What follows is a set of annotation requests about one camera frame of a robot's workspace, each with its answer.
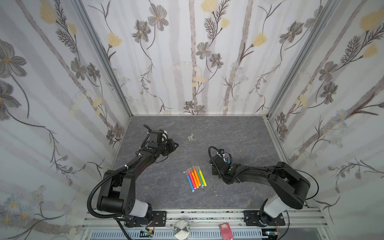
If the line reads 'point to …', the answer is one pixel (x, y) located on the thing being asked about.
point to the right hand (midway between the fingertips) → (212, 162)
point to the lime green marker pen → (202, 176)
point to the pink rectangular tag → (226, 231)
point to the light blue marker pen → (189, 181)
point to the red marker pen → (189, 173)
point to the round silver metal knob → (181, 229)
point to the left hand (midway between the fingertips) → (176, 140)
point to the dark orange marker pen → (194, 177)
